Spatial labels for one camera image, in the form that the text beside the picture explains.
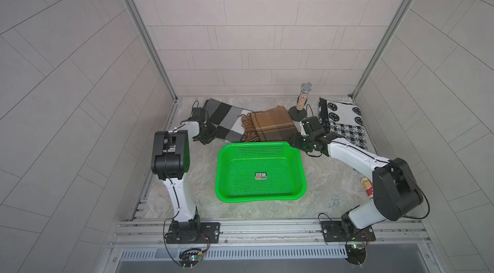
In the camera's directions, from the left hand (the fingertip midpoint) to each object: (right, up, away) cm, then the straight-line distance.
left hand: (218, 130), depth 102 cm
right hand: (+36, -3, -13) cm, 39 cm away
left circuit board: (-2, -40, -37) cm, 55 cm away
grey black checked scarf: (+5, +6, +1) cm, 8 cm away
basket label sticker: (+22, -18, -18) cm, 34 cm away
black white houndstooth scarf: (+68, +6, -1) cm, 68 cm away
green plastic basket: (+22, -18, -12) cm, 31 cm away
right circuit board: (+57, -42, -33) cm, 78 cm away
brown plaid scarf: (+30, +3, 0) cm, 31 cm away
